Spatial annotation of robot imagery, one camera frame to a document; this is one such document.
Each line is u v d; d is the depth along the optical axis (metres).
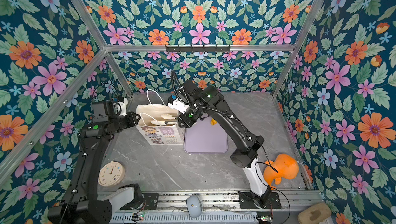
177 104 0.61
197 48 0.91
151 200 0.74
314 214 0.68
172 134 0.80
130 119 0.65
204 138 0.93
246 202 0.73
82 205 0.37
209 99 0.47
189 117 0.59
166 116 0.78
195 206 0.65
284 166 0.75
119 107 0.61
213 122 1.01
